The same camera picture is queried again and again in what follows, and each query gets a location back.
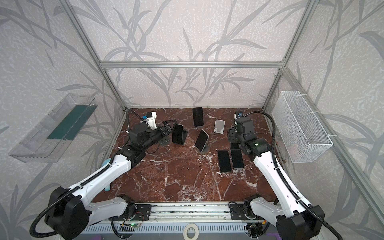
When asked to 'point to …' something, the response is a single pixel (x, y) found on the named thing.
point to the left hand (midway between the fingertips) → (176, 120)
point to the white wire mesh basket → (303, 135)
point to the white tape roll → (191, 225)
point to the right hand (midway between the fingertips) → (237, 125)
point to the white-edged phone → (237, 158)
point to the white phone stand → (219, 126)
